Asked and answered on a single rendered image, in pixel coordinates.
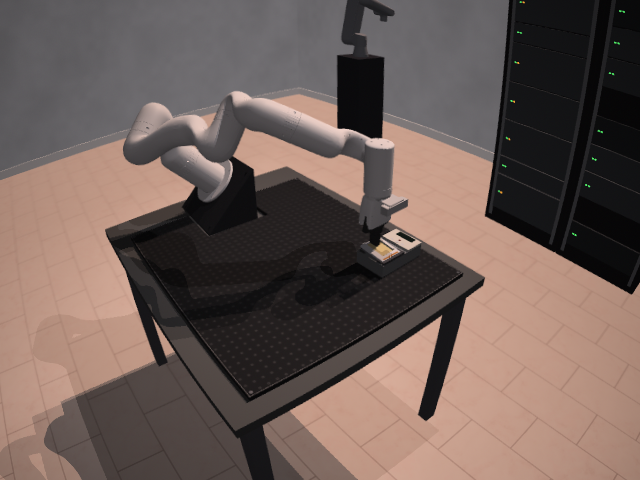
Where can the white cassette with orange tabs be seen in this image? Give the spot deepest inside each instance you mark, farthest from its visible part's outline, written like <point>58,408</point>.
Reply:
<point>380,252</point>

